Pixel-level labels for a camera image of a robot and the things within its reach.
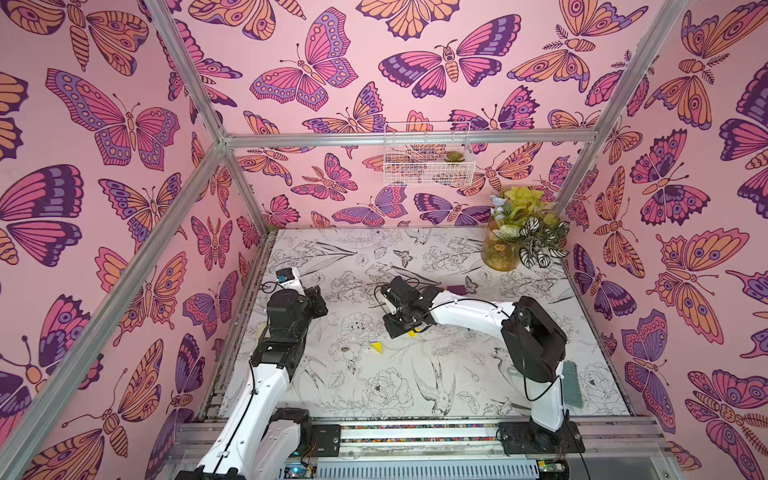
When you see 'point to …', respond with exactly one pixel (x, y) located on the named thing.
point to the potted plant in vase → (523, 227)
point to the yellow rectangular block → (412, 334)
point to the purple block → (458, 289)
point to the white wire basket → (429, 154)
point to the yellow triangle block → (378, 346)
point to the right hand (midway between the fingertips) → (390, 324)
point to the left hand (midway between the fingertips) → (320, 284)
